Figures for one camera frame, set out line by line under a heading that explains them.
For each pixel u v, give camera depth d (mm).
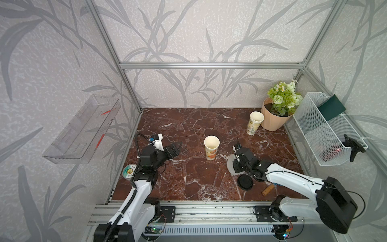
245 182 823
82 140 690
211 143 845
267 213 735
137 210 481
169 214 735
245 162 659
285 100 865
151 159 611
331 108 730
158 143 727
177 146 1003
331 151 631
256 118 958
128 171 801
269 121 990
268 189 806
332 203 406
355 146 551
